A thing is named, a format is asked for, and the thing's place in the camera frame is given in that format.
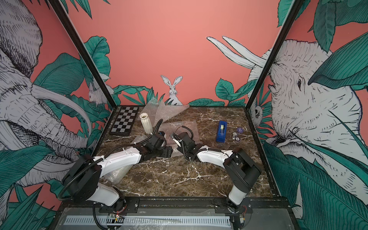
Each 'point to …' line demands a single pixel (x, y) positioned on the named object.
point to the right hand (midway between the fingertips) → (182, 138)
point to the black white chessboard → (125, 121)
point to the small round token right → (237, 139)
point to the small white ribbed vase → (146, 123)
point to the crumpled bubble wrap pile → (158, 110)
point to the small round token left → (235, 133)
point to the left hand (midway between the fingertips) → (168, 148)
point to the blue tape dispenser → (221, 132)
